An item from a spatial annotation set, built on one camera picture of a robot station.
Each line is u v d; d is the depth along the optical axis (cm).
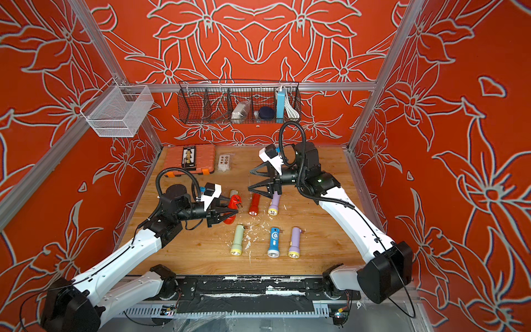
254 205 94
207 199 60
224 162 107
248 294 73
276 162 57
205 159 110
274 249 79
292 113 91
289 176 59
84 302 38
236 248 79
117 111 92
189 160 104
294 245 80
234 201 64
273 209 90
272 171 60
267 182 56
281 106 88
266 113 93
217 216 63
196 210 62
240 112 91
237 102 100
